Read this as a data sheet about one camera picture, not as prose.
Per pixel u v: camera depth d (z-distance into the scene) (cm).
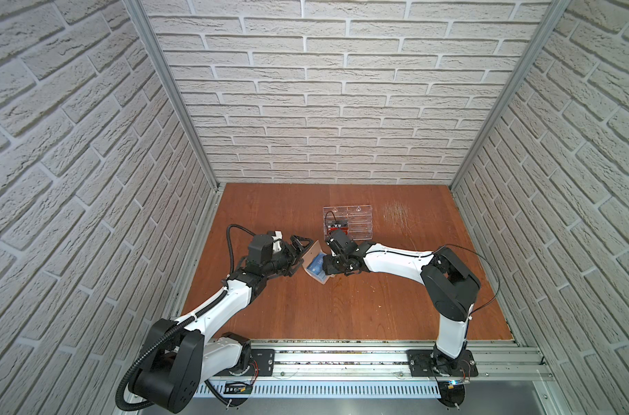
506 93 87
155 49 77
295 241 74
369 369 74
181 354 40
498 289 95
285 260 73
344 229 100
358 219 101
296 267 81
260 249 63
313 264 92
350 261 69
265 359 74
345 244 72
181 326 43
